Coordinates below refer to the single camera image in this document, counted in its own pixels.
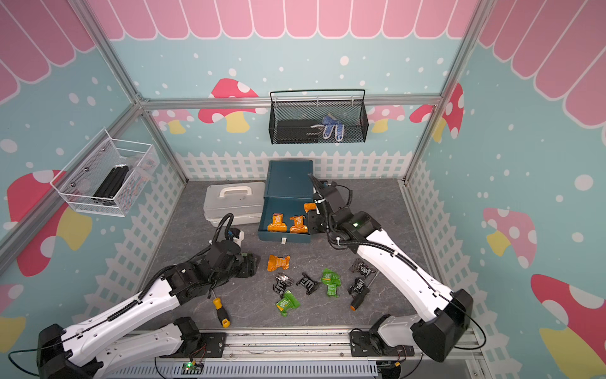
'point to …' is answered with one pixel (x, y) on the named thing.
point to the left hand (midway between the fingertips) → (251, 262)
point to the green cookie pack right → (332, 281)
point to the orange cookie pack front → (309, 206)
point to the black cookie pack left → (282, 281)
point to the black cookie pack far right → (362, 267)
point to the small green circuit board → (192, 368)
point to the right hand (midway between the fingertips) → (310, 216)
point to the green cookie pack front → (289, 302)
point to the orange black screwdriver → (361, 295)
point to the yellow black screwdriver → (222, 313)
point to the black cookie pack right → (357, 287)
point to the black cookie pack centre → (308, 283)
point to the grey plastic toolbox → (245, 201)
